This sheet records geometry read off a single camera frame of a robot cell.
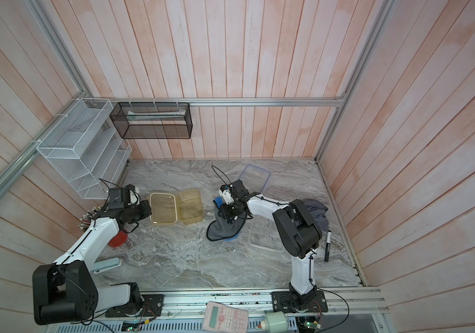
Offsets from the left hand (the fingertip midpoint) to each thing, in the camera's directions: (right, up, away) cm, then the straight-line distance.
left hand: (151, 210), depth 88 cm
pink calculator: (+32, -35, -18) cm, 51 cm away
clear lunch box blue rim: (+49, -11, +3) cm, 50 cm away
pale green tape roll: (+49, -31, -25) cm, 63 cm away
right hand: (+30, -2, +8) cm, 31 cm away
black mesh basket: (-6, +44, +17) cm, 47 cm away
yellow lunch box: (+14, 0, +13) cm, 19 cm away
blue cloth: (+30, -9, +2) cm, 31 cm away
